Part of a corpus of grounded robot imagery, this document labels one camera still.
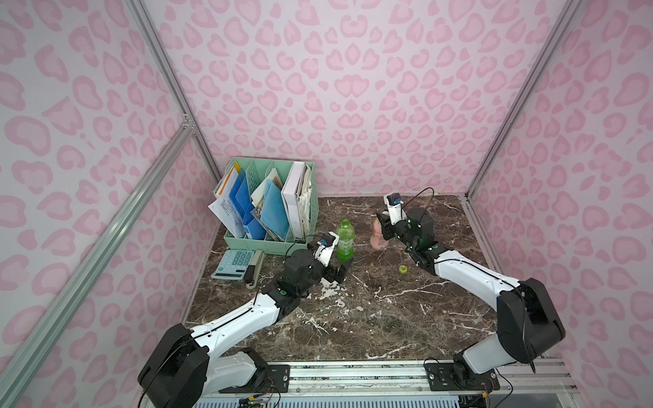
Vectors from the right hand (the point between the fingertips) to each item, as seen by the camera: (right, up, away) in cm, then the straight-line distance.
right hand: (380, 210), depth 85 cm
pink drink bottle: (+1, -11, +8) cm, 13 cm away
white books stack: (-28, +6, 0) cm, 29 cm away
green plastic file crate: (-46, +15, +16) cm, 51 cm away
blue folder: (-48, +5, +5) cm, 49 cm away
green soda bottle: (-11, -14, +8) cm, 20 cm away
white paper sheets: (-53, 0, +4) cm, 53 cm away
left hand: (-13, -11, -7) cm, 19 cm away
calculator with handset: (-51, -20, +11) cm, 55 cm away
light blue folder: (-37, -1, +6) cm, 37 cm away
